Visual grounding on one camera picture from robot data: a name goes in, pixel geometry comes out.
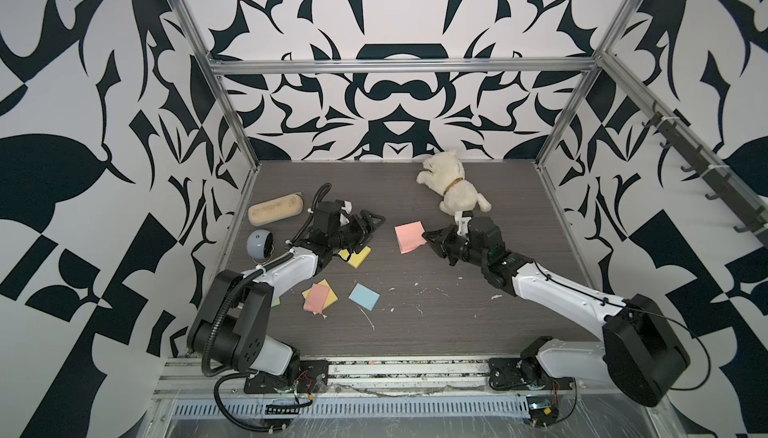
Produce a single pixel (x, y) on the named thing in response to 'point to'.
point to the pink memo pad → (410, 236)
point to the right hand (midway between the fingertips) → (420, 230)
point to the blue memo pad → (364, 297)
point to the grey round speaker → (259, 244)
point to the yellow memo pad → (355, 259)
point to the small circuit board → (543, 412)
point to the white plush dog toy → (444, 174)
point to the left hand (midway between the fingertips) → (380, 220)
